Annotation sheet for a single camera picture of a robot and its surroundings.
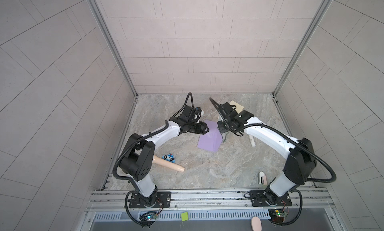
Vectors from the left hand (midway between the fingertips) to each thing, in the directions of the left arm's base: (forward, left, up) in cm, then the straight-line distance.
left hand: (209, 127), depth 86 cm
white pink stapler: (-26, -27, -8) cm, 38 cm away
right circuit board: (-41, -31, -10) cm, 52 cm away
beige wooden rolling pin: (-16, +28, -9) cm, 34 cm away
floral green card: (-4, -9, -4) cm, 10 cm away
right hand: (0, -7, +1) cm, 7 cm away
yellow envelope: (+24, -24, -12) cm, 35 cm away
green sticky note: (-42, +12, -7) cm, 44 cm away
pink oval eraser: (-44, -19, -7) cm, 49 cm away
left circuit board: (-42, +28, -7) cm, 51 cm away
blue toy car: (-15, +22, -8) cm, 28 cm away
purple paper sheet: (-3, -3, -10) cm, 11 cm away
